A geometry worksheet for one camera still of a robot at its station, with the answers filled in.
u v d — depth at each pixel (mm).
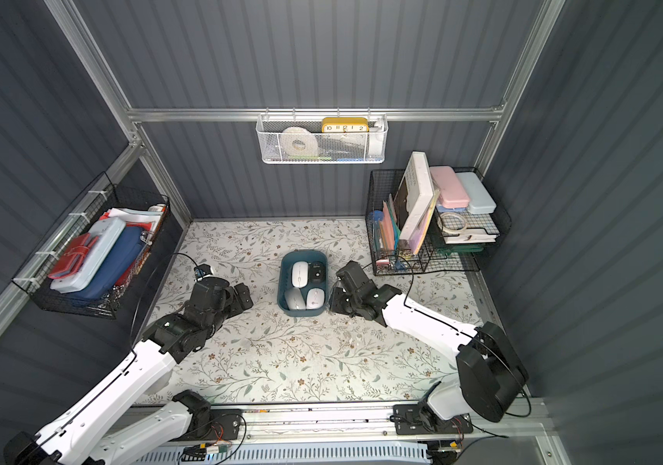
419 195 813
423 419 647
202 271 677
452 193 948
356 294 631
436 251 965
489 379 421
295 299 945
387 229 1110
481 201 937
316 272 1012
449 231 893
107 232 693
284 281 1000
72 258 622
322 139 888
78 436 398
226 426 727
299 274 991
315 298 939
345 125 867
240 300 705
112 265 668
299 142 843
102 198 772
